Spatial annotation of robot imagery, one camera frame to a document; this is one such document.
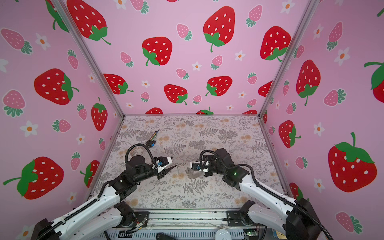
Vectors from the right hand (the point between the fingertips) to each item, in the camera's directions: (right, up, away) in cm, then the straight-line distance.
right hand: (196, 158), depth 77 cm
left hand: (-12, 0, -3) cm, 12 cm away
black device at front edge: (-17, -37, -6) cm, 41 cm away
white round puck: (+12, -32, -11) cm, 36 cm away
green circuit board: (+27, -35, -6) cm, 45 cm away
